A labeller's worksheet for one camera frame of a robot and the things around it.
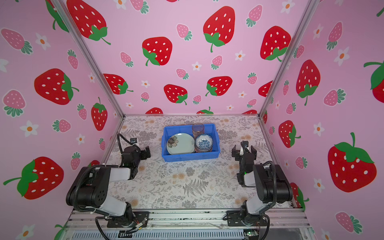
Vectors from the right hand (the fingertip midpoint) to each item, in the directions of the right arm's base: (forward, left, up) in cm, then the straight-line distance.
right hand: (244, 145), depth 91 cm
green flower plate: (+1, +42, -6) cm, 42 cm away
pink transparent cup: (+9, +30, +2) cm, 31 cm away
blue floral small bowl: (+2, +25, -1) cm, 25 cm away
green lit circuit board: (-43, -3, -11) cm, 45 cm away
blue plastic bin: (+16, +22, -5) cm, 27 cm away
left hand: (-7, +65, -2) cm, 66 cm away
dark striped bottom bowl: (-3, +25, -2) cm, 25 cm away
